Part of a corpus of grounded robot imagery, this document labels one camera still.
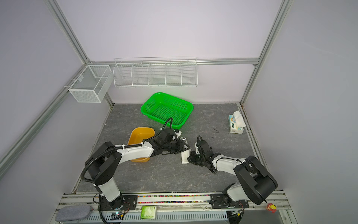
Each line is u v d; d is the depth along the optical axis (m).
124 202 0.73
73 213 0.69
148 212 0.69
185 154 0.89
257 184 0.43
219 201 0.74
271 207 0.68
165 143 0.72
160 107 1.19
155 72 0.99
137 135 0.99
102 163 0.47
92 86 0.96
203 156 0.70
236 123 1.00
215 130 1.05
